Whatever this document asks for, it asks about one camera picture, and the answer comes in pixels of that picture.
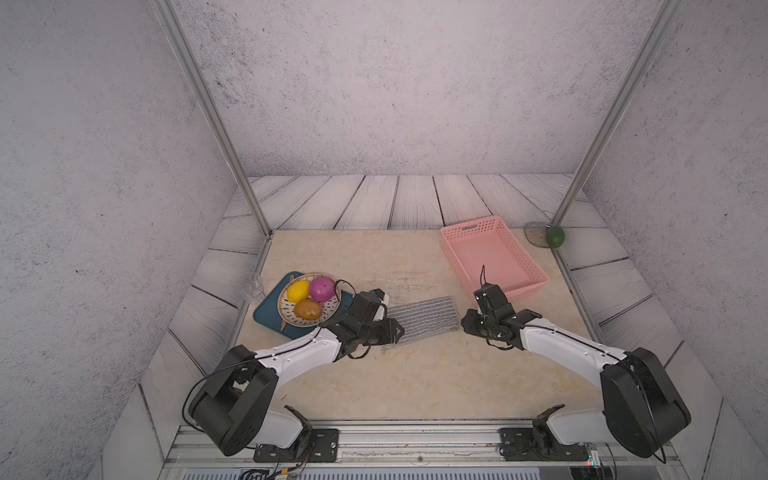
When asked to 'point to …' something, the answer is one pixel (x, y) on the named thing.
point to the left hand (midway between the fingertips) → (405, 333)
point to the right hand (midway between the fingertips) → (468, 321)
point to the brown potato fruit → (308, 309)
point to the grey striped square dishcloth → (425, 319)
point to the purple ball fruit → (322, 288)
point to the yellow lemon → (298, 290)
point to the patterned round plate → (287, 308)
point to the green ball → (555, 236)
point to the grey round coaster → (536, 233)
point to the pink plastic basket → (489, 251)
